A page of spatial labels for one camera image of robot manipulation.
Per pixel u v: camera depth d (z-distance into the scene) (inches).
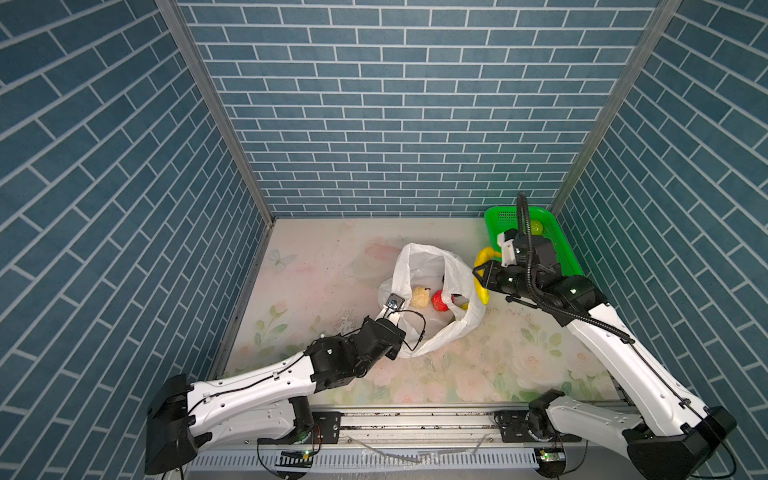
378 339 20.5
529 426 28.3
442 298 35.5
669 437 15.3
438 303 36.0
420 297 35.9
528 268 20.6
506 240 26.1
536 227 43.8
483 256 28.8
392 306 24.6
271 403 18.2
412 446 28.3
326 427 29.0
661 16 27.8
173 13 27.5
